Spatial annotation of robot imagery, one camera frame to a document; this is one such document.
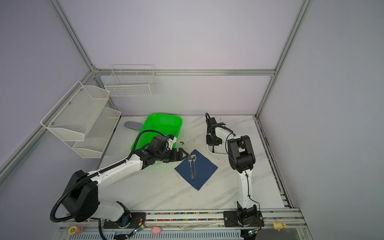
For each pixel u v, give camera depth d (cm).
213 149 100
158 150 66
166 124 104
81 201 42
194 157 95
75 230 67
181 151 75
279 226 68
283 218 76
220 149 96
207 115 92
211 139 91
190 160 95
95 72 91
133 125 111
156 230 69
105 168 48
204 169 91
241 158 58
